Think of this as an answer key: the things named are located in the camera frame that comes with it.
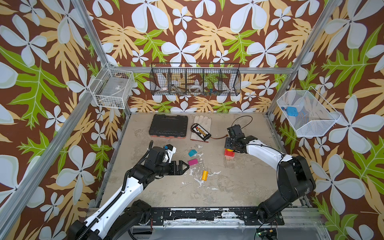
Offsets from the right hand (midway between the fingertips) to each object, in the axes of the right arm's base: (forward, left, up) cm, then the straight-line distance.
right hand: (228, 142), depth 93 cm
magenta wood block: (-9, +22, -8) cm, 25 cm away
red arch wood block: (-7, 0, 0) cm, 7 cm away
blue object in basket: (+11, -37, +17) cm, 42 cm away
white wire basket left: (+22, +69, +27) cm, 77 cm away
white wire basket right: (+7, -43, +20) cm, 47 cm away
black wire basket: (+35, +20, +24) cm, 47 cm away
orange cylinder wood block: (-18, +16, -8) cm, 25 cm away
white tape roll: (+32, +20, +18) cm, 42 cm away
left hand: (-18, +28, +7) cm, 34 cm away
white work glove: (+24, +13, -7) cm, 28 cm away
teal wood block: (-3, +23, -7) cm, 24 cm away
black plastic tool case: (+16, +39, -3) cm, 42 cm away
